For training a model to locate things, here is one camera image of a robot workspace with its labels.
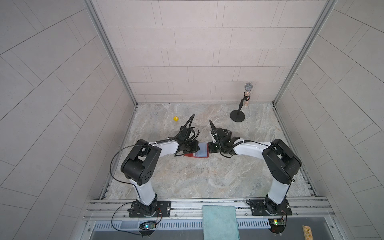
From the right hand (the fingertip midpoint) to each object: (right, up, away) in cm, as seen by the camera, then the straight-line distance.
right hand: (207, 148), depth 92 cm
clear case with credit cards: (-3, -1, -4) cm, 5 cm away
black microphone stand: (+23, +20, +16) cm, 35 cm away
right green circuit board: (+31, -30, -24) cm, 49 cm away
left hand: (-3, +1, 0) cm, 3 cm away
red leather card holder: (-9, -3, -4) cm, 10 cm away
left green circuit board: (-28, -28, -28) cm, 48 cm away
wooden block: (+42, -31, -28) cm, 59 cm away
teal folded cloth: (+4, -28, -25) cm, 38 cm away
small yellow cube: (-22, +18, +13) cm, 32 cm away
